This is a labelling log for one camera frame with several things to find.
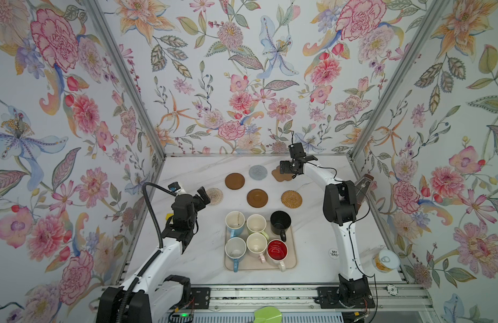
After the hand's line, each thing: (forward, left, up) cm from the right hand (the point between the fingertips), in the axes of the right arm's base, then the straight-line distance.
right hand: (289, 164), depth 110 cm
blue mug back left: (-33, +27, -2) cm, 43 cm away
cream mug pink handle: (-43, +17, -2) cm, 47 cm away
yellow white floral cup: (-49, -32, -1) cm, 59 cm away
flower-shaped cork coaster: (-9, +5, 0) cm, 10 cm away
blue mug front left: (-45, +26, -3) cm, 52 cm away
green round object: (-67, +13, -5) cm, 69 cm away
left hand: (-27, +41, +13) cm, 51 cm away
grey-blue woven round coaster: (-1, +17, -5) cm, 18 cm away
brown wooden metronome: (-21, -29, +9) cm, 36 cm away
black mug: (-34, +7, +1) cm, 35 cm away
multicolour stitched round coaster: (-18, +39, -5) cm, 43 cm away
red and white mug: (-45, +9, -4) cm, 46 cm away
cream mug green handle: (-34, +18, -1) cm, 39 cm away
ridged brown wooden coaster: (-19, +17, -4) cm, 26 cm away
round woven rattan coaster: (-19, 0, -5) cm, 19 cm away
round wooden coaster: (-9, +29, -4) cm, 31 cm away
